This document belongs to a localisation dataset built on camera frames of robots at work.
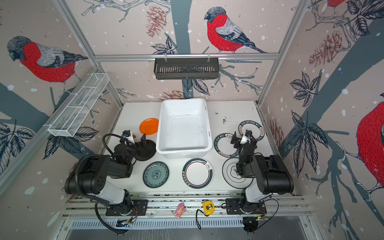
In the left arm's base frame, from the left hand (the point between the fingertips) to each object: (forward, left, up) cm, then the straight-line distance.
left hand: (136, 133), depth 89 cm
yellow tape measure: (-37, -42, -10) cm, 57 cm away
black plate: (-10, -7, -3) cm, 13 cm away
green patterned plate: (-21, -13, -12) cm, 27 cm away
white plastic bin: (+10, -28, -12) cm, 32 cm away
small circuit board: (-43, -1, -13) cm, 45 cm away
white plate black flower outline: (-22, -57, -12) cm, 62 cm away
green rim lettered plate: (+11, -81, -12) cm, 83 cm away
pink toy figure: (-38, -29, -9) cm, 49 cm away
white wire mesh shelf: (+7, +26, +18) cm, 33 cm away
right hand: (-1, -65, 0) cm, 65 cm away
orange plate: (+14, -2, -12) cm, 19 cm away
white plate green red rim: (-19, -37, -15) cm, 44 cm away
